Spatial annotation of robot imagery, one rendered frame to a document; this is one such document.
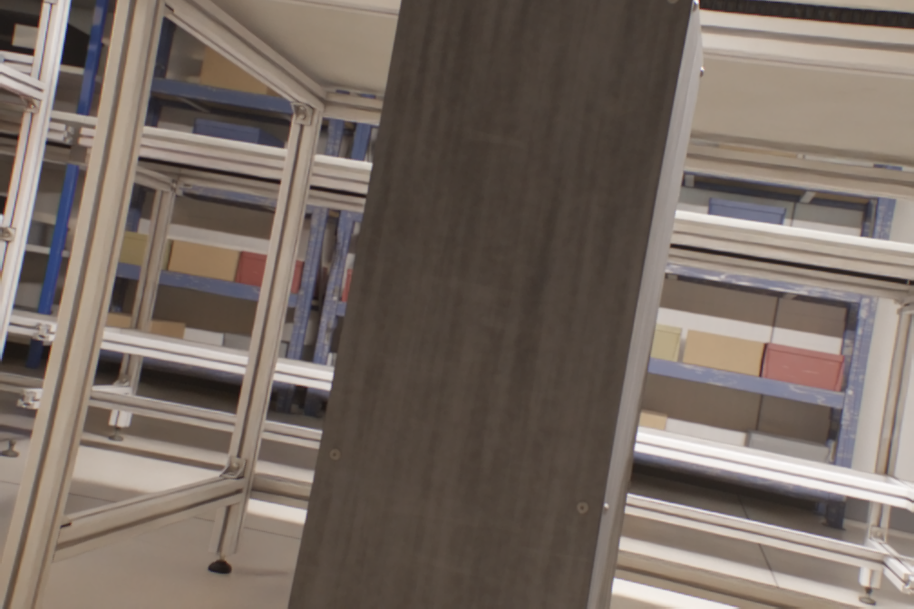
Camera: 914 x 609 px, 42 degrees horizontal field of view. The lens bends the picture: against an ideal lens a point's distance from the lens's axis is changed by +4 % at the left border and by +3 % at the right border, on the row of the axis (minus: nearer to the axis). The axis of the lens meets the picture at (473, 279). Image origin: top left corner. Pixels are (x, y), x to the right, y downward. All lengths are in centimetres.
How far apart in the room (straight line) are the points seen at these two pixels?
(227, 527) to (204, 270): 342
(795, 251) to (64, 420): 185
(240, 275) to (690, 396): 222
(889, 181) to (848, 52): 87
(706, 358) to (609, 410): 429
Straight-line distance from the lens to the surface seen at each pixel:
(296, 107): 234
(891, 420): 351
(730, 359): 522
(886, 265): 296
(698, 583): 226
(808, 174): 225
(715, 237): 293
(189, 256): 572
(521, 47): 97
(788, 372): 524
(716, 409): 567
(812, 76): 174
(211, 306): 616
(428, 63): 99
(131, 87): 168
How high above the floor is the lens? 55
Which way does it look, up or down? 2 degrees up
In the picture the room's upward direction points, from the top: 10 degrees clockwise
